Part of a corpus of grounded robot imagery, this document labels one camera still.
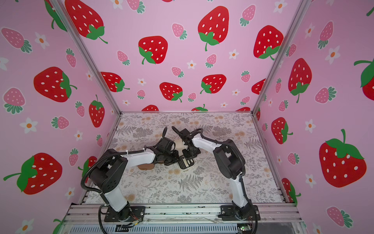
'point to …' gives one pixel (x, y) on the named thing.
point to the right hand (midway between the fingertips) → (187, 159)
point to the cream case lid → (179, 146)
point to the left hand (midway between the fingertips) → (183, 159)
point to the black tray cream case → (184, 163)
